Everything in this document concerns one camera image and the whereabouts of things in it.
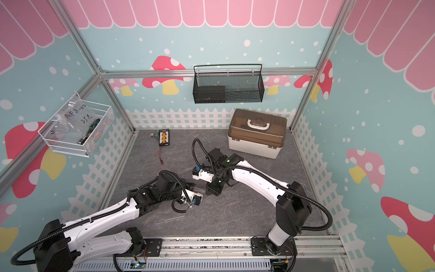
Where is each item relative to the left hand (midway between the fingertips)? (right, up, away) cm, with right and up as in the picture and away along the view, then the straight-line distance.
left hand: (193, 184), depth 80 cm
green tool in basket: (-43, +28, -6) cm, 51 cm away
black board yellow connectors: (-26, +24, +33) cm, 48 cm away
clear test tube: (-8, +4, +22) cm, 24 cm away
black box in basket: (+7, +46, +9) cm, 47 cm away
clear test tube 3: (-17, -18, +2) cm, 25 cm away
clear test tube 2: (+4, -2, -3) cm, 6 cm away
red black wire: (-23, +8, +23) cm, 34 cm away
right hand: (+7, -2, -3) cm, 8 cm away
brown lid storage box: (+33, +25, +12) cm, 43 cm away
